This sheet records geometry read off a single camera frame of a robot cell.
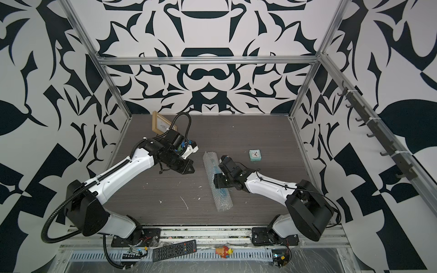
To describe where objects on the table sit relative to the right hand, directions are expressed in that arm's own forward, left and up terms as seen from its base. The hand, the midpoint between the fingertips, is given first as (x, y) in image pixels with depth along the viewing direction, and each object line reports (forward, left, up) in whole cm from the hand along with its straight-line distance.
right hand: (217, 178), depth 87 cm
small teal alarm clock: (+16, -21, -4) cm, 27 cm away
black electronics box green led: (-32, -26, -6) cm, 42 cm away
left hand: (0, +11, +11) cm, 16 cm away
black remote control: (-30, +18, -2) cm, 35 cm away
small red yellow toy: (-31, -3, -1) cm, 31 cm away
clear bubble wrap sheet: (-9, -2, +1) cm, 10 cm away
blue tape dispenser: (+1, +14, +26) cm, 30 cm away
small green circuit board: (-31, +36, -7) cm, 48 cm away
